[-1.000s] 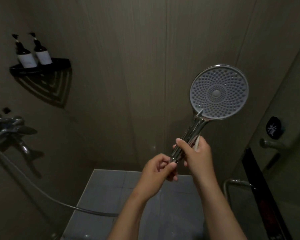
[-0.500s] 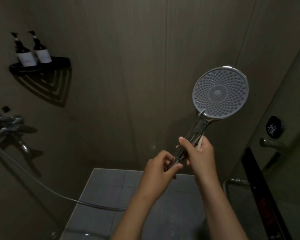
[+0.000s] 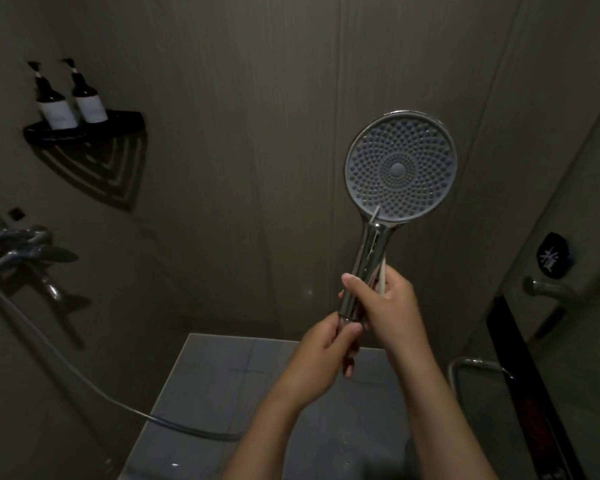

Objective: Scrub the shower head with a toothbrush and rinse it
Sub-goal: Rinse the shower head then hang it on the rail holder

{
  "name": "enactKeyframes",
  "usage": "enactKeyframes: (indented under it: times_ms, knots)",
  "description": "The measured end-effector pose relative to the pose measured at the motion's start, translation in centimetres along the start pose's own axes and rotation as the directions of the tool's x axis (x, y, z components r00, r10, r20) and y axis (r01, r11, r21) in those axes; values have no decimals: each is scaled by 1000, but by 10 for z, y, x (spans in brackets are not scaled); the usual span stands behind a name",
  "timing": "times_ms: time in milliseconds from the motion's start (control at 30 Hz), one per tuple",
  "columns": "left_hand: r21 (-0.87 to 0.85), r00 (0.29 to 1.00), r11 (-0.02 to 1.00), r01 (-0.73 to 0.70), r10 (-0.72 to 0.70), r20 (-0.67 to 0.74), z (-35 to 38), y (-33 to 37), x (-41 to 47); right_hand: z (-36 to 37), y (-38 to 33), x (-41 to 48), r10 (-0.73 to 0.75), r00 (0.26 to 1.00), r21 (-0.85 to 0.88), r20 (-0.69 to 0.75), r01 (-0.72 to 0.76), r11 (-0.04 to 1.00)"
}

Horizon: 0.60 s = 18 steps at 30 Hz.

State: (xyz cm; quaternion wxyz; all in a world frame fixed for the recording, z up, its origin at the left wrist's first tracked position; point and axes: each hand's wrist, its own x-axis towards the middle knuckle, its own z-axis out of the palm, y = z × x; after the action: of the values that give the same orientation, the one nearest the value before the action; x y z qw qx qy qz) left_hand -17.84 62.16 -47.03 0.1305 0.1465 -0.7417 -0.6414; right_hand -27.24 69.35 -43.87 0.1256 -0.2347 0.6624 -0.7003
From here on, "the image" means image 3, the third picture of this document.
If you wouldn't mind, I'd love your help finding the dark pump bottle white label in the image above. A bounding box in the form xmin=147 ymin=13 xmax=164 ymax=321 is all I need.
xmin=27 ymin=60 xmax=79 ymax=131
xmin=62 ymin=57 xmax=109 ymax=125

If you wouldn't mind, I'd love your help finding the person's right hand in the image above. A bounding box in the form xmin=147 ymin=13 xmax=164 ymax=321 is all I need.
xmin=339 ymin=264 xmax=429 ymax=365

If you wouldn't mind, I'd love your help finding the chrome door handle bar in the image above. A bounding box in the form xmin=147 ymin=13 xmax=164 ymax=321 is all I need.
xmin=447 ymin=358 xmax=513 ymax=395

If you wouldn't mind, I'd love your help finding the white toothbrush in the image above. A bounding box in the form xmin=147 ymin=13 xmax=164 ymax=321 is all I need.
xmin=376 ymin=247 xmax=390 ymax=295

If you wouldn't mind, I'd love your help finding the round chrome shower head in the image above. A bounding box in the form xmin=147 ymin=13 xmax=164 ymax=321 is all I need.
xmin=339 ymin=110 xmax=459 ymax=323

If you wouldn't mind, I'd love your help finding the person's left hand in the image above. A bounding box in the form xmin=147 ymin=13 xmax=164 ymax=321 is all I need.
xmin=279 ymin=312 xmax=363 ymax=411

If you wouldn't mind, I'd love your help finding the person's right forearm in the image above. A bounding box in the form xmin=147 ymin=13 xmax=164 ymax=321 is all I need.
xmin=389 ymin=349 xmax=501 ymax=480

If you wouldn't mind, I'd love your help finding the black round sticker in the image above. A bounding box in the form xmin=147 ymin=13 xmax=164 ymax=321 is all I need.
xmin=536 ymin=232 xmax=576 ymax=279

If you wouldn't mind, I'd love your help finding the chrome shower mixer faucet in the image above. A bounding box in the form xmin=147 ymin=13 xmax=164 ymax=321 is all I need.
xmin=0 ymin=225 xmax=79 ymax=301

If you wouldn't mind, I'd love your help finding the person's left forearm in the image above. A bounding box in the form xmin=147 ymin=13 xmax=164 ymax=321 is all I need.
xmin=222 ymin=394 xmax=321 ymax=480

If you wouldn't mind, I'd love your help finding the black printed door strip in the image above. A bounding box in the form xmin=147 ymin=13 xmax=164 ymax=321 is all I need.
xmin=485 ymin=294 xmax=589 ymax=480

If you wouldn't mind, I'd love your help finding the black corner shelf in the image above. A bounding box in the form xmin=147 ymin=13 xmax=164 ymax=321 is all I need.
xmin=22 ymin=110 xmax=146 ymax=143

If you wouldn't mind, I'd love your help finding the silver flexible shower hose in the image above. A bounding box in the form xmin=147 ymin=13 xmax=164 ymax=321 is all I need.
xmin=0 ymin=267 xmax=361 ymax=442

